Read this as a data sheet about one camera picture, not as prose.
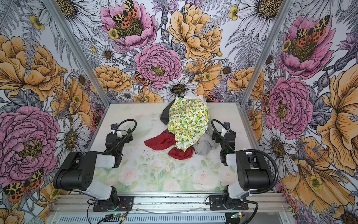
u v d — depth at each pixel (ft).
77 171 1.51
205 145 2.99
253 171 1.51
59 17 2.44
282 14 2.44
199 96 3.48
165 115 3.56
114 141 2.32
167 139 3.11
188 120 3.15
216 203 2.42
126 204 2.40
